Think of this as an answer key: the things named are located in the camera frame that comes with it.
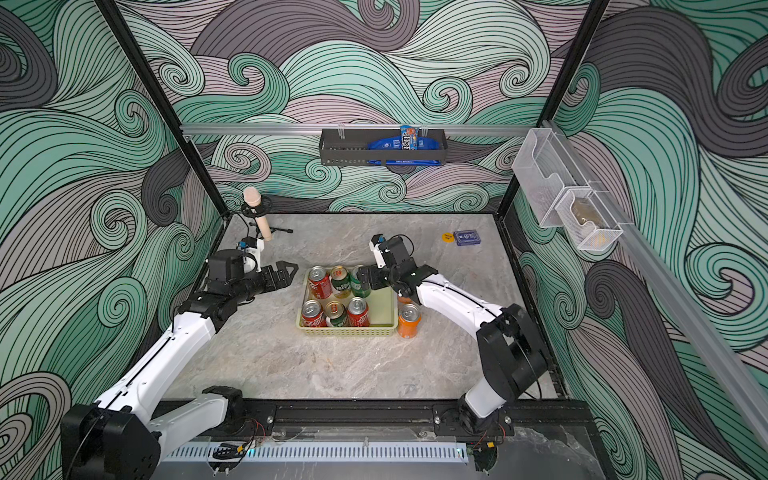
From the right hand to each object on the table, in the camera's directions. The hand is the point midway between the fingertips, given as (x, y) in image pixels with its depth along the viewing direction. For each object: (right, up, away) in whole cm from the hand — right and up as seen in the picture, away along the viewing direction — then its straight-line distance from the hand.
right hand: (374, 270), depth 88 cm
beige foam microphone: (-37, +22, 0) cm, 43 cm away
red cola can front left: (-17, -12, -7) cm, 22 cm away
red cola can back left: (-16, -4, 0) cm, 17 cm away
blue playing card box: (+35, +10, +23) cm, 43 cm away
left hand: (-25, +2, -7) cm, 26 cm away
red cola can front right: (-5, -11, -6) cm, 14 cm away
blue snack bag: (+6, +40, +5) cm, 41 cm away
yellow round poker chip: (+29, +10, +26) cm, 40 cm away
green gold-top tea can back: (-10, -4, +2) cm, 11 cm away
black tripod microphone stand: (-35, +19, +4) cm, 40 cm away
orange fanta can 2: (+9, -13, -7) cm, 18 cm away
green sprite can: (-6, -4, +1) cm, 7 cm away
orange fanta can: (+9, -8, -2) cm, 12 cm away
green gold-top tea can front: (-11, -11, -7) cm, 17 cm away
